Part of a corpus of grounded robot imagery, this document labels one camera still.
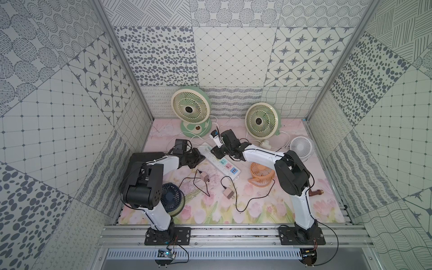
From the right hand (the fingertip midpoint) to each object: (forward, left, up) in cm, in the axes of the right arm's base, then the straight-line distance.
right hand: (216, 149), depth 96 cm
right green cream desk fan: (+17, -29, +6) cm, 34 cm away
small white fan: (+2, -51, +1) cm, 51 cm away
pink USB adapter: (-15, +6, -3) cm, 17 cm away
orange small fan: (-17, -24, +1) cm, 30 cm away
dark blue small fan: (-28, +20, -3) cm, 34 cm away
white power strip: (-7, -5, -5) cm, 10 cm away
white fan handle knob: (+8, -31, -5) cm, 32 cm away
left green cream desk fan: (+18, +13, +18) cm, 29 cm away
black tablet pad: (-2, +44, -5) cm, 44 cm away
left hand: (-2, +7, -1) cm, 7 cm away
